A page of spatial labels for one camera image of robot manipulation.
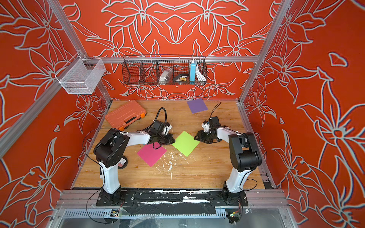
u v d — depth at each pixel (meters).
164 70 0.97
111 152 0.51
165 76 0.92
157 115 0.81
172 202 0.73
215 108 1.17
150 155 0.88
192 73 0.88
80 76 0.91
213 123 0.79
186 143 0.97
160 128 0.80
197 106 1.18
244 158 0.48
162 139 0.84
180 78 0.87
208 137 0.82
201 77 0.91
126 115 1.04
